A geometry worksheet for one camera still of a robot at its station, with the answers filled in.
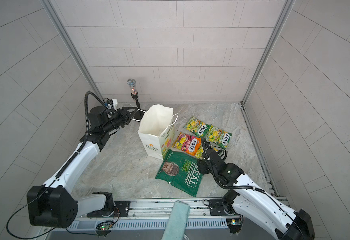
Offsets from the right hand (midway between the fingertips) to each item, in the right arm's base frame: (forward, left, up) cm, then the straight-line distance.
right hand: (201, 163), depth 79 cm
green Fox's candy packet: (+26, -3, -4) cm, 27 cm away
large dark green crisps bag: (-1, +11, -6) cm, 12 cm away
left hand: (+20, +30, +24) cm, 43 cm away
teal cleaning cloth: (-26, +15, -5) cm, 31 cm away
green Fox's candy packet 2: (+18, -15, -4) cm, 23 cm away
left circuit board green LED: (-24, +45, -3) cm, 52 cm away
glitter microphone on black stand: (+40, +37, +25) cm, 60 cm away
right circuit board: (-26, -12, -8) cm, 30 cm away
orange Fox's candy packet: (+15, +6, -3) cm, 16 cm away
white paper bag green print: (+27, +26, -3) cm, 38 cm away
